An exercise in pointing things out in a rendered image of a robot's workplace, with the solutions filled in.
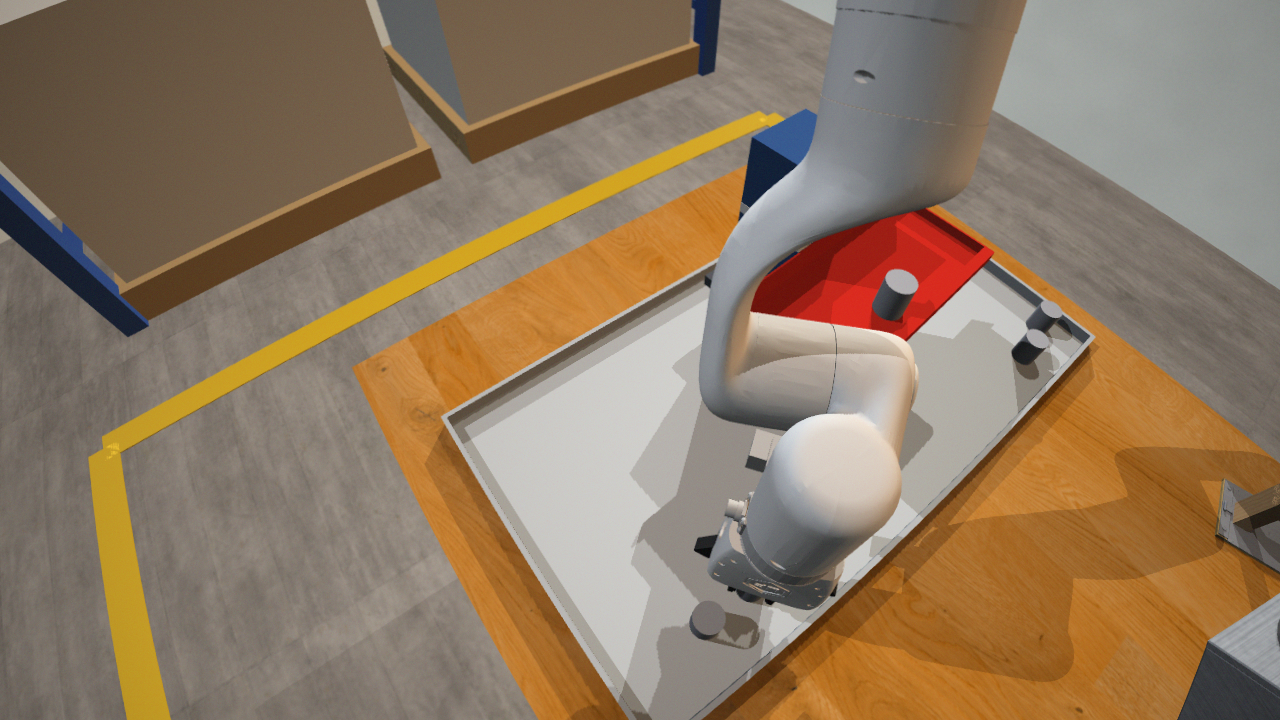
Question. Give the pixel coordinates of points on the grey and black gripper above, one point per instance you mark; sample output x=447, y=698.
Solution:
x=730, y=565

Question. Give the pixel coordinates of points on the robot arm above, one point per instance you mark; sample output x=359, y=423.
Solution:
x=908, y=90

